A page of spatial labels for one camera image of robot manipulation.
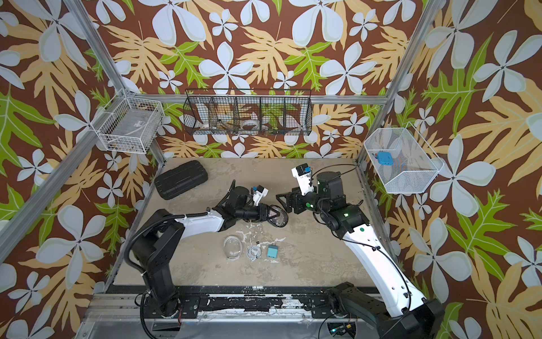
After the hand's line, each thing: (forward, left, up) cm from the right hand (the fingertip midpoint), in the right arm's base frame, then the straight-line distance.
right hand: (284, 192), depth 71 cm
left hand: (+1, +1, -16) cm, 16 cm away
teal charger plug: (-10, +4, -28) cm, 30 cm away
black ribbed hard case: (+25, +50, -23) cm, 60 cm away
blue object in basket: (+20, -43, -4) cm, 48 cm away
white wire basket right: (+12, -49, +1) cm, 51 cm away
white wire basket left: (+30, +63, +6) cm, 71 cm away
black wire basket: (+45, +15, +2) cm, 47 cm away
